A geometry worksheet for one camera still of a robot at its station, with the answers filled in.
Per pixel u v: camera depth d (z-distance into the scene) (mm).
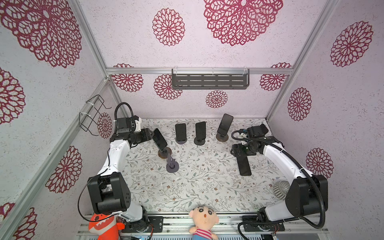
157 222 746
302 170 457
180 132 975
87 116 744
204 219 677
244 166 947
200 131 952
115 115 660
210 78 923
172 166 903
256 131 676
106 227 671
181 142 1058
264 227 690
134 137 714
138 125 775
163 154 1001
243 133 783
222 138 1084
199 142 1064
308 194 430
